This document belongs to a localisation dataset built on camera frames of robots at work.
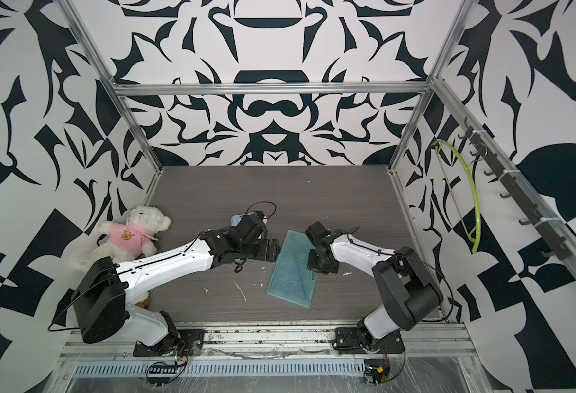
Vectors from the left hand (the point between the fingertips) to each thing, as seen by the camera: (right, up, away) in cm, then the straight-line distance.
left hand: (269, 242), depth 83 cm
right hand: (+17, -9, +7) cm, 20 cm away
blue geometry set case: (-15, +6, +18) cm, 24 cm away
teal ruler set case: (+8, -14, +4) cm, 16 cm away
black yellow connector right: (+33, -35, -12) cm, 49 cm away
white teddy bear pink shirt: (-50, 0, +4) cm, 50 cm away
